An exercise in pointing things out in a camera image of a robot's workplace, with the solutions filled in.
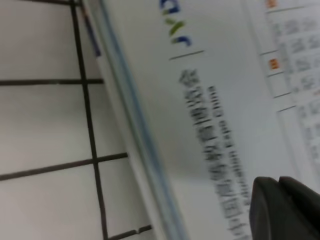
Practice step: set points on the white HEEC catalogue book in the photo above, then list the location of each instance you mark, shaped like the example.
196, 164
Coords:
210, 95

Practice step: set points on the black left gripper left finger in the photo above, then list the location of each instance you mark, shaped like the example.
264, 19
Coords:
274, 216

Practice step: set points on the white black-grid tablecloth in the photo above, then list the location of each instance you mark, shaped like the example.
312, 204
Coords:
64, 169

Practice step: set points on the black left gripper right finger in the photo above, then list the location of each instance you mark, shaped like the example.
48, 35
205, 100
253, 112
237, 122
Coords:
304, 198

